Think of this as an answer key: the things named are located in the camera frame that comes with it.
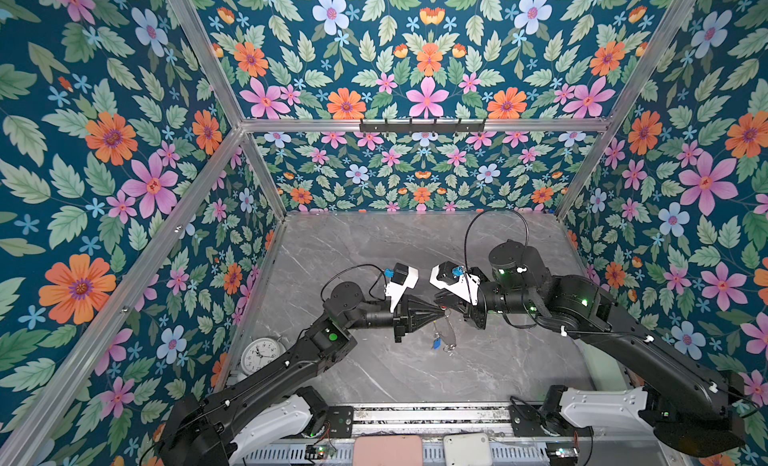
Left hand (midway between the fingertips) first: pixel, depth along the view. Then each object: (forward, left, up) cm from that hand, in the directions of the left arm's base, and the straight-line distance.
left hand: (444, 316), depth 56 cm
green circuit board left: (-17, +31, -35) cm, 50 cm away
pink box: (-18, +13, -34) cm, 40 cm away
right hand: (+5, 0, 0) cm, 5 cm away
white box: (-19, -6, -32) cm, 38 cm away
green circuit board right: (-22, -29, -35) cm, 50 cm away
